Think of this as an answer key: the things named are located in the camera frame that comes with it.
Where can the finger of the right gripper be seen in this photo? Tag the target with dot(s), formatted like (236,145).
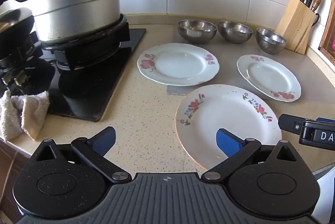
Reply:
(290,123)
(325,120)

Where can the black glass gas stove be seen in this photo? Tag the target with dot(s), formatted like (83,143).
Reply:
(80,75)

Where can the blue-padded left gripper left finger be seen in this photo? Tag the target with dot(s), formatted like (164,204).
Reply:
(92,151)

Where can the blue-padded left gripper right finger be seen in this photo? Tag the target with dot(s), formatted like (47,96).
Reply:
(238,152)

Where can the small white pink-flower plate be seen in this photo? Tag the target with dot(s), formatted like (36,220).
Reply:
(269,77)

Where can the small steel pot left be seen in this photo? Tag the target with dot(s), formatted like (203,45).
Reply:
(16,24)

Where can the large multicolour floral plate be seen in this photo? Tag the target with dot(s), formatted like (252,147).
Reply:
(207,109)

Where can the wooden tool handle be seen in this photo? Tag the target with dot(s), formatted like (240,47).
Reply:
(315,4)

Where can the steel bowl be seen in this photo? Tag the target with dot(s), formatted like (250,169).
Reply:
(234,32)
(196,31)
(270,42)

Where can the wooden knife block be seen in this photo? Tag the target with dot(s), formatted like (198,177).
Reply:
(295,25)

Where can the white cloth towel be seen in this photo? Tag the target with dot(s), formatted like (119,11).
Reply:
(24,114)

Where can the wooden window frame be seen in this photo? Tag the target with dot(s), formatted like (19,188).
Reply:
(326,44)

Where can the white plate pink flowers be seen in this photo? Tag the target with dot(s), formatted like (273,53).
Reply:
(178,64)

